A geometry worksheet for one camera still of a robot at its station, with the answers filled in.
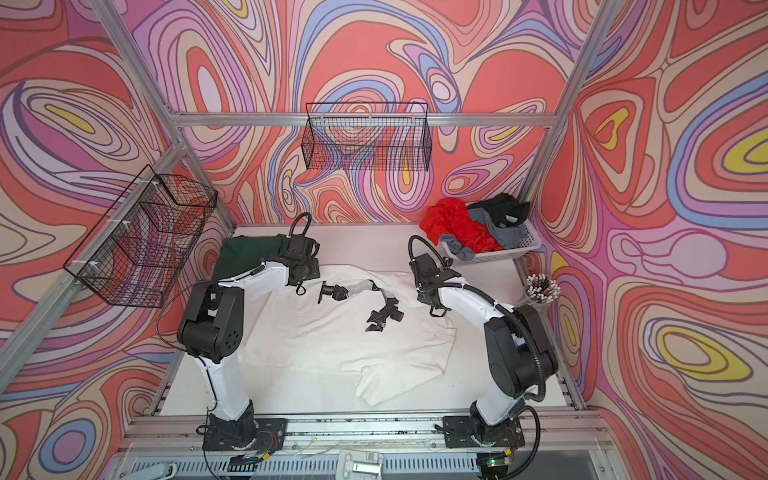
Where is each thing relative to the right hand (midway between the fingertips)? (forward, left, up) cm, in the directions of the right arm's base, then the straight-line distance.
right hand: (439, 303), depth 92 cm
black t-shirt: (+38, -30, +4) cm, 48 cm away
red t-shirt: (+35, -8, +4) cm, 36 cm away
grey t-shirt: (+23, -27, +5) cm, 35 cm away
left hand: (+15, +41, +1) cm, 44 cm away
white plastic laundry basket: (+22, -36, +3) cm, 42 cm away
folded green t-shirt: (+24, +70, -1) cm, 74 cm away
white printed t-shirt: (-4, +20, -5) cm, 21 cm away
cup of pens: (-4, -26, +12) cm, 29 cm away
